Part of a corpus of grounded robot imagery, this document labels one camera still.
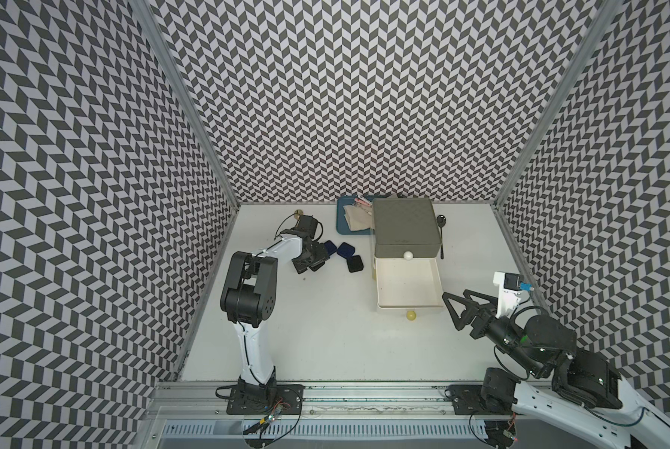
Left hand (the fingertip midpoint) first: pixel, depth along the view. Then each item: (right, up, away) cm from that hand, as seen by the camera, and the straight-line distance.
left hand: (317, 262), depth 100 cm
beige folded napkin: (+15, +17, +14) cm, 26 cm away
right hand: (+35, -4, -37) cm, 51 cm away
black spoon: (+48, +15, +12) cm, 52 cm away
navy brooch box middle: (+4, +5, +5) cm, 8 cm away
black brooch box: (+13, -1, +2) cm, 14 cm away
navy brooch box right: (+10, +4, +4) cm, 11 cm away
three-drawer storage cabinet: (+30, -1, -8) cm, 31 cm away
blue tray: (+9, +13, +13) cm, 21 cm away
